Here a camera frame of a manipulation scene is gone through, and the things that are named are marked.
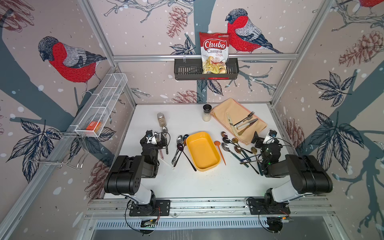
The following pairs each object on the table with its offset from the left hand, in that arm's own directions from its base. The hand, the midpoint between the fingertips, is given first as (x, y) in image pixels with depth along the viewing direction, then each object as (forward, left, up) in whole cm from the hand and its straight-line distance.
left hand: (156, 130), depth 90 cm
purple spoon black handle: (-5, -15, -11) cm, 19 cm away
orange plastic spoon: (-2, -39, -11) cm, 41 cm away
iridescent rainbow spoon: (+4, -45, -11) cm, 46 cm away
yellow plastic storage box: (-9, -29, -12) cm, 33 cm away
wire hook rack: (-24, +27, +23) cm, 43 cm away
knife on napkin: (+7, -57, -12) cm, 59 cm away
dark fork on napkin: (+22, -66, -12) cm, 70 cm away
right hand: (0, -66, -1) cm, 66 cm away
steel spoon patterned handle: (+8, -2, -11) cm, 14 cm away
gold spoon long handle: (-8, -62, -11) cm, 63 cm away
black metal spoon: (0, -45, -11) cm, 46 cm away
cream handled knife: (+14, -50, -11) cm, 54 cm away
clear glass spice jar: (+13, -1, -4) cm, 13 cm away
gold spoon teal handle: (0, -52, -12) cm, 53 cm away
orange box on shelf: (-12, +22, +21) cm, 33 cm away
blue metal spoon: (+1, -18, -9) cm, 20 cm away
